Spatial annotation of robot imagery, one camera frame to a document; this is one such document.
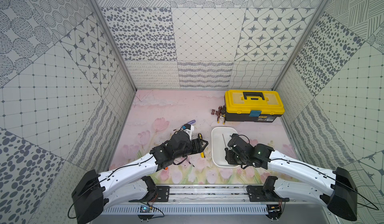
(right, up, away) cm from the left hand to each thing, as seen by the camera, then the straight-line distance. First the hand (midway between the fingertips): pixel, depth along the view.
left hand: (207, 141), depth 73 cm
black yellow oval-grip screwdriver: (-2, -12, +13) cm, 17 cm away
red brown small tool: (+7, +13, +31) cm, 34 cm away
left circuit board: (-30, -33, -2) cm, 45 cm away
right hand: (+12, -11, +5) cm, 17 cm away
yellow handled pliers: (+13, +10, +30) cm, 35 cm away
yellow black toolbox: (+30, +17, +16) cm, 38 cm away
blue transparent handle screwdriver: (-9, +5, +28) cm, 30 cm away
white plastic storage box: (+10, -3, +21) cm, 24 cm away
